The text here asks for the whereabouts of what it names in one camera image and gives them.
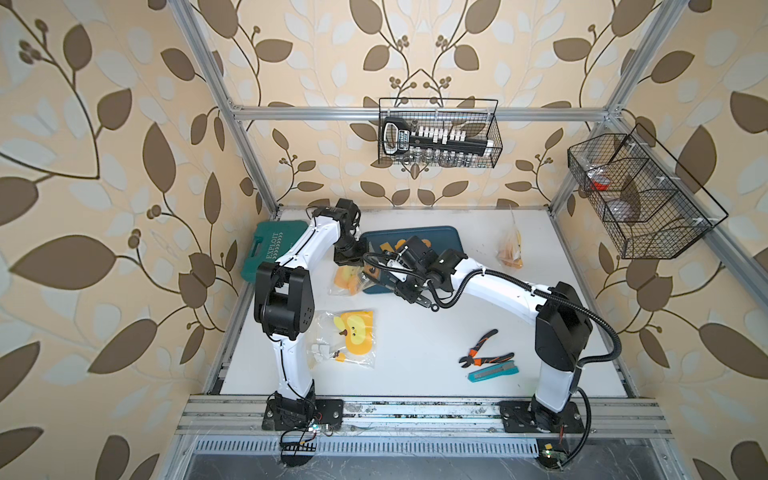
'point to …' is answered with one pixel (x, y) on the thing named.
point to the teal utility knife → (505, 368)
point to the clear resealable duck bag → (510, 252)
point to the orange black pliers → (469, 359)
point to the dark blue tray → (439, 237)
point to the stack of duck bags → (341, 338)
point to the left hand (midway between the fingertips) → (360, 259)
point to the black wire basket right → (644, 201)
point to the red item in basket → (596, 186)
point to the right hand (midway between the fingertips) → (400, 286)
